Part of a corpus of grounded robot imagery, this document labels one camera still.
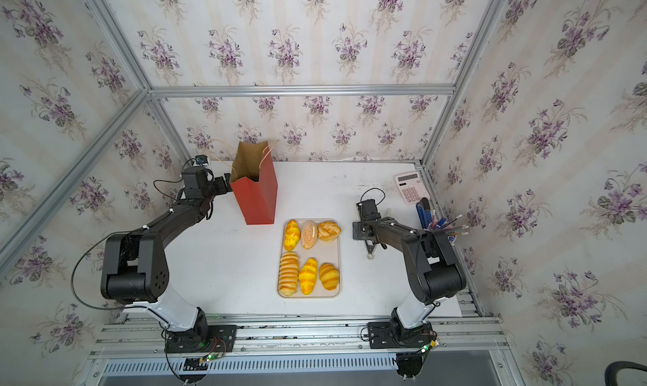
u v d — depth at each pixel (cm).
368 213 77
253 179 80
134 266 46
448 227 86
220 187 84
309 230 91
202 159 80
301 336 75
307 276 83
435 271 47
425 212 98
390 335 73
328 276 82
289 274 83
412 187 110
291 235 93
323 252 91
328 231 93
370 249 91
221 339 72
